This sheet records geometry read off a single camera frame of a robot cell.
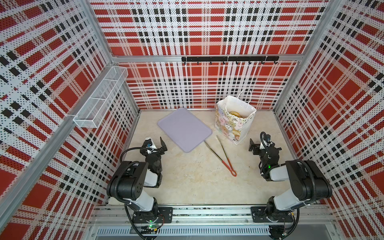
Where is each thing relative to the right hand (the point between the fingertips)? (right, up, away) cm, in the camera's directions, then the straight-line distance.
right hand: (259, 139), depth 91 cm
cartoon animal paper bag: (-17, +14, -9) cm, 24 cm away
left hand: (-65, -1, -4) cm, 65 cm away
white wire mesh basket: (-104, +17, +1) cm, 105 cm away
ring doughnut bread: (-13, +16, +7) cm, 22 cm away
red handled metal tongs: (-18, -17, -1) cm, 25 cm away
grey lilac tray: (-48, +6, +19) cm, 52 cm away
